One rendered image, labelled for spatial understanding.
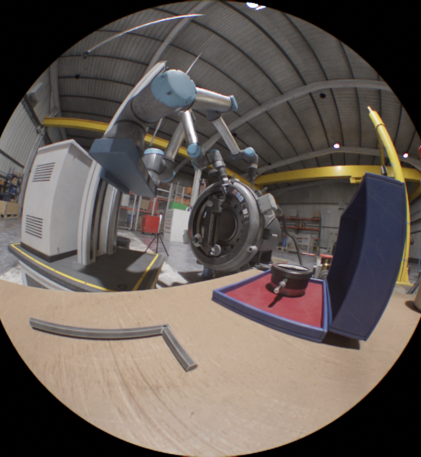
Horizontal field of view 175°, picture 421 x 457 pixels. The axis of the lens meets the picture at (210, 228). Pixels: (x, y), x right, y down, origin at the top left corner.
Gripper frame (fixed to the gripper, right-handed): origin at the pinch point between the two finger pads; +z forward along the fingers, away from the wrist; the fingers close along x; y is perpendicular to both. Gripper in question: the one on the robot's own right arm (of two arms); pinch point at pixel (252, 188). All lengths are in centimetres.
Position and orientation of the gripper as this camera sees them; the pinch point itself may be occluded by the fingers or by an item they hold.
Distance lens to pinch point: 140.2
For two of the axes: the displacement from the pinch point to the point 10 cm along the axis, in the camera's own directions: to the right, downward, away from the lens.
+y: -9.0, -1.6, -4.1
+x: 4.0, 1.1, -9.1
